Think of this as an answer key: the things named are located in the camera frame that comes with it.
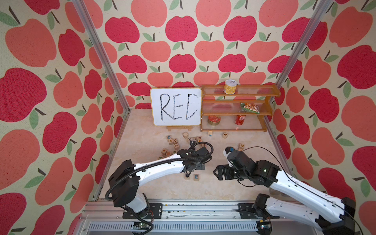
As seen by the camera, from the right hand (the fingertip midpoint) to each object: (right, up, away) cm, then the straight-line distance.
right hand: (221, 174), depth 73 cm
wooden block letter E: (-12, -5, +10) cm, 16 cm away
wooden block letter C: (-25, +14, +25) cm, 38 cm away
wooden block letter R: (-18, -7, +13) cm, 23 cm away
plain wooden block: (-18, +17, +31) cm, 40 cm away
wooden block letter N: (+10, +17, +29) cm, 35 cm away
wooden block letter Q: (-30, +16, +28) cm, 44 cm away
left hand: (-12, +1, +7) cm, 14 cm away
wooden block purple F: (-9, +15, +28) cm, 33 cm away
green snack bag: (+24, +36, +22) cm, 49 cm away
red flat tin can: (+3, +28, +35) cm, 45 cm away
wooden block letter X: (-16, +15, +27) cm, 35 cm away
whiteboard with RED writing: (-27, +37, +25) cm, 53 cm away
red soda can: (+21, +28, +32) cm, 48 cm away
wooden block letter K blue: (-1, +19, +31) cm, 36 cm away
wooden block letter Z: (-24, +10, +24) cm, 35 cm away
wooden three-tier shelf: (+5, +43, +45) cm, 62 cm away
